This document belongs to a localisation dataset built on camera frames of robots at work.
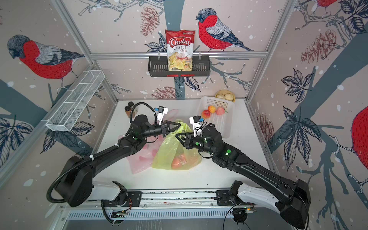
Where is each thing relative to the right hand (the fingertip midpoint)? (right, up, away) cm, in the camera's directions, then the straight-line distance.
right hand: (177, 135), depth 66 cm
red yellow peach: (+19, +9, +37) cm, 43 cm away
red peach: (+1, -16, +15) cm, 22 cm away
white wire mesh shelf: (-58, +8, +5) cm, 59 cm away
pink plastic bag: (-24, -19, +21) cm, 37 cm away
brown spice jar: (-40, +13, +37) cm, 56 cm away
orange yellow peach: (+24, +13, +41) cm, 49 cm away
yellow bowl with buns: (+38, +26, +53) cm, 70 cm away
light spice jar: (-39, +17, +40) cm, 58 cm away
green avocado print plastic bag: (-3, -11, +6) cm, 13 cm away
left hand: (+2, +5, +4) cm, 6 cm away
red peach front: (-2, -18, +13) cm, 23 cm away
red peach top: (+29, +11, +40) cm, 51 cm away
